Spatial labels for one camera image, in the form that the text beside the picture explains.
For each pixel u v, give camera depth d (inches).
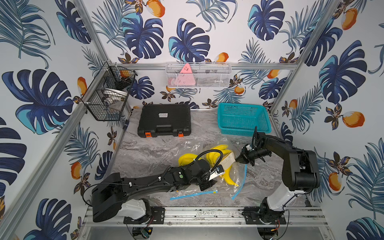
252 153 31.2
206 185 26.1
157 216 29.1
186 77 35.5
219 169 25.2
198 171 22.7
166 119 43.1
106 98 32.9
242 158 31.7
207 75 36.4
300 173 19.1
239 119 46.0
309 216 29.9
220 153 22.7
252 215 29.0
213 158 35.3
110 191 18.7
